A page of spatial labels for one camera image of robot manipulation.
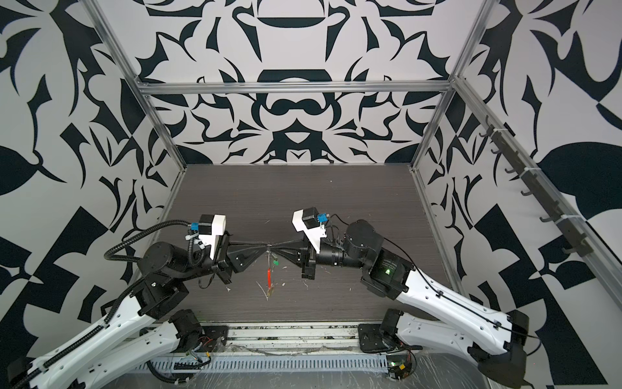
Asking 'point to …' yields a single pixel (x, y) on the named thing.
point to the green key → (276, 262)
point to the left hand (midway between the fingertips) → (265, 244)
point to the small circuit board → (398, 366)
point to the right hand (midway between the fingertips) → (275, 250)
